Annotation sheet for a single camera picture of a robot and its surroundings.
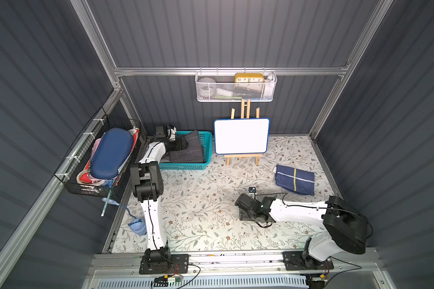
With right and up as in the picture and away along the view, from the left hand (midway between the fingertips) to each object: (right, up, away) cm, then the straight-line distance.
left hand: (183, 143), depth 105 cm
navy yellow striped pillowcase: (+63, -20, -8) cm, 67 cm away
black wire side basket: (-30, -6, -39) cm, 50 cm away
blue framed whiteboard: (+33, +3, -10) cm, 35 cm away
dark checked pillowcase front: (+7, -5, -2) cm, 9 cm away
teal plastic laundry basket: (+13, +3, +6) cm, 15 cm away
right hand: (+36, -34, -19) cm, 53 cm away
